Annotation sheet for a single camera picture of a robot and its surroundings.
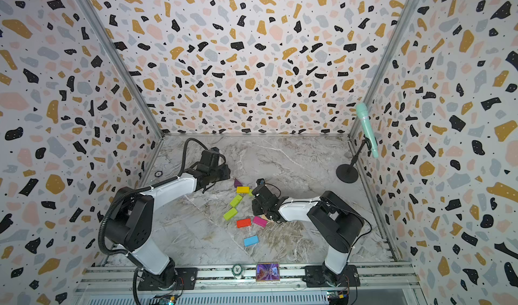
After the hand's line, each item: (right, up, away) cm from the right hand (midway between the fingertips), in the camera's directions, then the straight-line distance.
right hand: (259, 203), depth 93 cm
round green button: (-6, -17, -22) cm, 29 cm away
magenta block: (+1, -7, -5) cm, 8 cm away
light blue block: (-2, -13, -11) cm, 17 cm away
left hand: (-12, +16, +1) cm, 20 cm away
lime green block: (-4, +4, +4) cm, 7 cm away
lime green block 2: (-11, +1, 0) cm, 11 cm away
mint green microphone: (+43, +41, -11) cm, 60 cm away
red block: (-6, -7, -4) cm, 11 cm away
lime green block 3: (-13, -4, -3) cm, 14 cm away
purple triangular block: (-11, +8, +5) cm, 15 cm away
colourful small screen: (+4, -21, -18) cm, 28 cm away
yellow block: (-8, +5, +5) cm, 11 cm away
